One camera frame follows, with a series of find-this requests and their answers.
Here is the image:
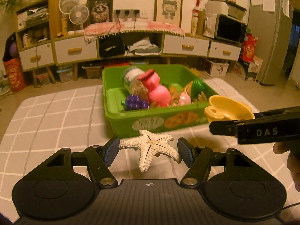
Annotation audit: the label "purple toy grapes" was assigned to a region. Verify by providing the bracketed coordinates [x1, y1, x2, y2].
[121, 94, 151, 111]

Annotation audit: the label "grey refrigerator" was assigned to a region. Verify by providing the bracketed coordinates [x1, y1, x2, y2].
[248, 0, 294, 86]

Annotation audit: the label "white red bottle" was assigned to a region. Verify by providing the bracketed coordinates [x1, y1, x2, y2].
[191, 6, 200, 35]

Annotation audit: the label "pink capsule egg toy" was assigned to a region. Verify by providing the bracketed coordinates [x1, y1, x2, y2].
[179, 92, 193, 106]

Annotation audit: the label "clear cotton swab jar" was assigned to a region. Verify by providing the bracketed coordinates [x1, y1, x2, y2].
[121, 67, 147, 95]

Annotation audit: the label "pink cloth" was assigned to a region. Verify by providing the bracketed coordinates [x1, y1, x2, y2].
[83, 20, 186, 44]

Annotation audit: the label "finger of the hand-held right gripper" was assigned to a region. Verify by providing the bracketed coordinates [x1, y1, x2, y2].
[208, 119, 238, 137]
[253, 106, 300, 121]

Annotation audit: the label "small white fan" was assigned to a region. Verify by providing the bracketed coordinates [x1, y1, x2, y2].
[68, 4, 90, 31]

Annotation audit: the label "folded clothes pile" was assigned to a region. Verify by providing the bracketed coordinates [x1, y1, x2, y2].
[127, 37, 163, 56]

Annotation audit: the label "red gift box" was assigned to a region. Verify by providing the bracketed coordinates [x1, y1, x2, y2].
[241, 33, 258, 63]

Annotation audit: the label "clear storage box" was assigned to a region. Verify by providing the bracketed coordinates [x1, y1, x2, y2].
[57, 66, 75, 83]
[130, 59, 151, 66]

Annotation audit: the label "white drawer wooden handle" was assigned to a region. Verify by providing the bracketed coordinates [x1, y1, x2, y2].
[18, 43, 55, 71]
[208, 41, 242, 61]
[54, 36, 98, 64]
[162, 34, 211, 57]

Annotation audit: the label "green plastic bin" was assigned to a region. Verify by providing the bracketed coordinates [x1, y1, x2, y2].
[102, 64, 220, 138]

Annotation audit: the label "framed cat picture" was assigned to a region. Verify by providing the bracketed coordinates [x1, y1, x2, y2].
[86, 0, 114, 24]

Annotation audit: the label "stack of papers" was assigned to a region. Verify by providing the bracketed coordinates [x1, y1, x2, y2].
[24, 7, 50, 27]

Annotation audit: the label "large white fan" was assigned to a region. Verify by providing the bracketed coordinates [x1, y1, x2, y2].
[58, 0, 80, 14]

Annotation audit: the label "white crate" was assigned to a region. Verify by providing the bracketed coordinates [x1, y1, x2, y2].
[208, 59, 229, 77]

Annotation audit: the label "black microwave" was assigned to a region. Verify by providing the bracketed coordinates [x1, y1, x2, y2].
[214, 13, 248, 44]

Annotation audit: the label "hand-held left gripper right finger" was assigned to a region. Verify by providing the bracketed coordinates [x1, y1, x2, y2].
[177, 137, 273, 188]

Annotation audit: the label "cardboard box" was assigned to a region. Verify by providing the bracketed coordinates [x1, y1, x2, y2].
[244, 56, 263, 82]

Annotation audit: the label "pink toy gourd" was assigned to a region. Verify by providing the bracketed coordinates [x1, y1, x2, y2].
[137, 69, 172, 106]

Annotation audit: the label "person's right hand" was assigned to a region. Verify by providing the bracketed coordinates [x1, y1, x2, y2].
[273, 142, 300, 186]

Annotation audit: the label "red patterned bag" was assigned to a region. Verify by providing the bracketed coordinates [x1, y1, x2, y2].
[2, 58, 27, 93]

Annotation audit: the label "grey checked mat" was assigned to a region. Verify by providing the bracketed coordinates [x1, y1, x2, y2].
[0, 77, 300, 219]

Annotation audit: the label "yellow green toy corn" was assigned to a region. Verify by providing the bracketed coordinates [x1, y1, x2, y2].
[182, 79, 206, 97]

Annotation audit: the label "black bag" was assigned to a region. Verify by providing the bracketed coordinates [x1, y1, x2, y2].
[98, 36, 126, 58]

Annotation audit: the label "wooden TV cabinet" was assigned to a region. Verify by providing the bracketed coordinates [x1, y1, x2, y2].
[15, 0, 243, 89]

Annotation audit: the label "white starfish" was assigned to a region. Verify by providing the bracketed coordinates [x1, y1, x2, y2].
[118, 129, 182, 174]

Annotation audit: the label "yellow toy pot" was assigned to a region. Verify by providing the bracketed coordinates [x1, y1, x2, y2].
[203, 95, 256, 123]

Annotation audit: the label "white box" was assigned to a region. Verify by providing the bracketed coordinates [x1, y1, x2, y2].
[202, 11, 218, 38]

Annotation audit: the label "framed cartoon drawing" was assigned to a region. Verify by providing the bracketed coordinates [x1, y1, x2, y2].
[154, 0, 184, 28]

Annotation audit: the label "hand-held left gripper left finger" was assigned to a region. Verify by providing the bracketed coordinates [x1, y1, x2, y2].
[23, 136, 120, 189]

